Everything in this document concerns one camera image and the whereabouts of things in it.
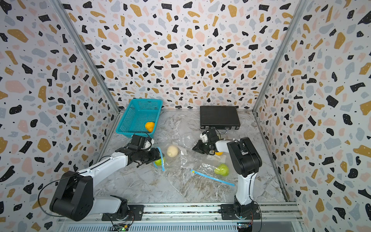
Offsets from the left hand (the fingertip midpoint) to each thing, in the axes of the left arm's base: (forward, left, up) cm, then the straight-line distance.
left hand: (162, 155), depth 87 cm
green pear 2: (-8, -36, -2) cm, 37 cm away
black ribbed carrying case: (+33, -43, -3) cm, 55 cm away
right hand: (+8, -19, -6) cm, 22 cm away
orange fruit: (+24, +12, -2) cm, 27 cm away
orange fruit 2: (+3, -35, -5) cm, 36 cm away
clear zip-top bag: (-2, -7, -8) cm, 11 cm away
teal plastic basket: (+44, +26, -8) cm, 52 cm away
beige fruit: (+5, -6, -3) cm, 8 cm away
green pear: (-4, +1, +1) cm, 5 cm away
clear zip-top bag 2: (-7, -27, -2) cm, 28 cm away
